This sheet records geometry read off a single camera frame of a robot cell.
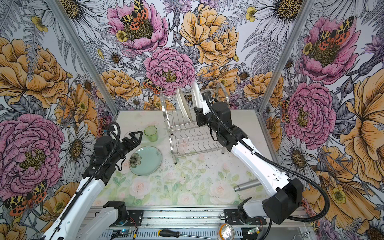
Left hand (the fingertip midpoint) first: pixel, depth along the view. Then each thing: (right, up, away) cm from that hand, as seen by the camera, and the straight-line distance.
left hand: (138, 140), depth 78 cm
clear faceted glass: (-2, +4, -9) cm, 10 cm away
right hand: (+30, +14, -5) cm, 34 cm away
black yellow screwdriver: (+14, -41, -9) cm, 44 cm away
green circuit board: (-6, -43, -7) cm, 44 cm away
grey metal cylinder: (+57, -25, +5) cm, 63 cm away
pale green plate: (-2, -14, +15) cm, 21 cm away
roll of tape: (+42, -36, -16) cm, 57 cm away
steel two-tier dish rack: (+22, -1, +22) cm, 32 cm away
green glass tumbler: (0, +3, +22) cm, 22 cm away
